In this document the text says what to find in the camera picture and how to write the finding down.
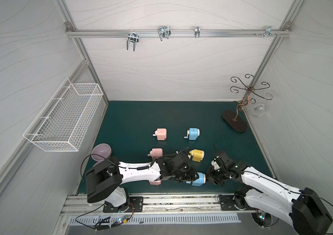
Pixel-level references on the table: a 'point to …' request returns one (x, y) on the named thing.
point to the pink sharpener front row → (155, 182)
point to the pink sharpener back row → (161, 133)
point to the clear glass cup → (258, 110)
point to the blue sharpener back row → (193, 133)
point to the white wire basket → (64, 120)
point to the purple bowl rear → (102, 149)
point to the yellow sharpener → (197, 155)
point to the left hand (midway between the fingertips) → (197, 180)
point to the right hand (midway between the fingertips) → (203, 179)
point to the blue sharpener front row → (200, 181)
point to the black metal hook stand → (231, 118)
